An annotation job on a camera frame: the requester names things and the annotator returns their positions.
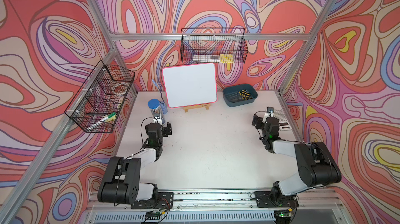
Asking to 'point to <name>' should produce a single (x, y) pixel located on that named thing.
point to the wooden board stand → (196, 107)
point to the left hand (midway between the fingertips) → (160, 123)
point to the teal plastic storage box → (237, 96)
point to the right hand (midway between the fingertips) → (263, 118)
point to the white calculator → (284, 123)
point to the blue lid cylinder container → (154, 106)
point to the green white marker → (110, 116)
